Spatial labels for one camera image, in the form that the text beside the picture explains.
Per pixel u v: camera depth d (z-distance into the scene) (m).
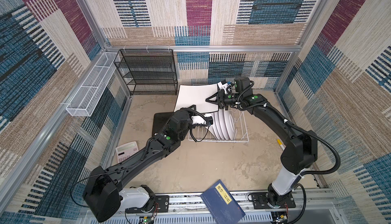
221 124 0.83
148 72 1.10
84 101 0.92
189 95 0.81
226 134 0.83
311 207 0.73
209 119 0.66
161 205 0.74
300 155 0.46
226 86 0.76
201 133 0.66
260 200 0.73
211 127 0.83
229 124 0.85
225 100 0.70
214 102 0.73
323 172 0.45
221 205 0.73
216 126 0.83
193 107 0.74
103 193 0.39
